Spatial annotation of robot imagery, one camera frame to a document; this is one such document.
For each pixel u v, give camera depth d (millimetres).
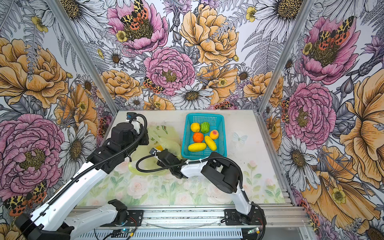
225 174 506
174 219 761
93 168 449
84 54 885
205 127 1050
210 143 990
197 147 949
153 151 781
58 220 399
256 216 719
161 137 740
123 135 511
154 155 761
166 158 701
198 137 994
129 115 605
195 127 1046
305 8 719
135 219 730
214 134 1022
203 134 1052
